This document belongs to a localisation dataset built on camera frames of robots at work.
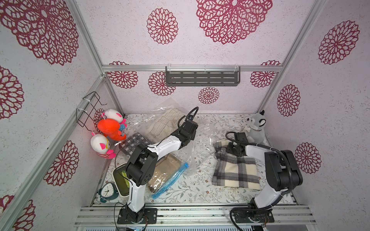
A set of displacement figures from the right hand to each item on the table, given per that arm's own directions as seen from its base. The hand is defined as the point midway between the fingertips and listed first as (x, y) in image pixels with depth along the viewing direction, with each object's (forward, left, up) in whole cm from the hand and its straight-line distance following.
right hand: (229, 147), depth 99 cm
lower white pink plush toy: (-12, +76, +21) cm, 79 cm away
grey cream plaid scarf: (-17, +1, +1) cm, 17 cm away
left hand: (+6, +28, +12) cm, 31 cm away
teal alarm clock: (-32, +71, +4) cm, 78 cm away
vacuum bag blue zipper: (-18, +38, +5) cm, 43 cm away
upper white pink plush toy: (+12, +78, +20) cm, 81 cm away
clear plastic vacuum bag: (+19, +69, 0) cm, 72 cm away
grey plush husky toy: (+8, -15, +16) cm, 23 cm away
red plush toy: (-1, +74, +21) cm, 77 cm away
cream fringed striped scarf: (+16, +46, +6) cm, 49 cm away
